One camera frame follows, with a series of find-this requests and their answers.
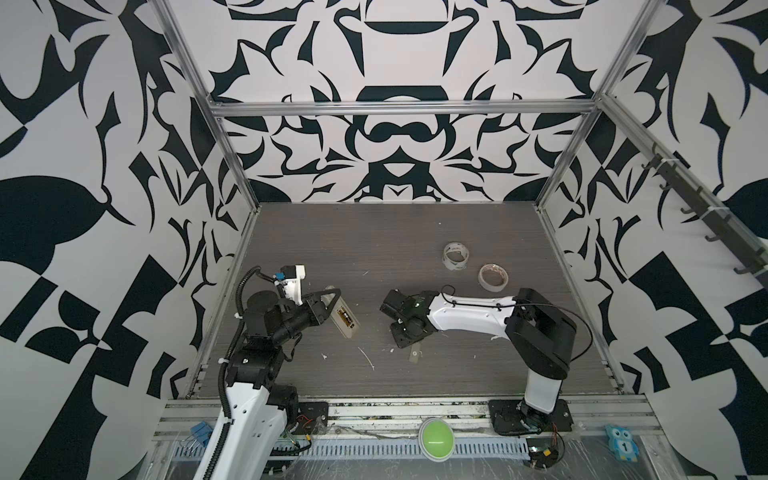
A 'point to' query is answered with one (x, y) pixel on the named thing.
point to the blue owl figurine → (622, 442)
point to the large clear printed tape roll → (455, 265)
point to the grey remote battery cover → (413, 354)
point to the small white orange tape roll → (493, 277)
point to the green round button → (436, 439)
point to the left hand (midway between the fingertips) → (339, 288)
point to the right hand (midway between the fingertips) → (402, 337)
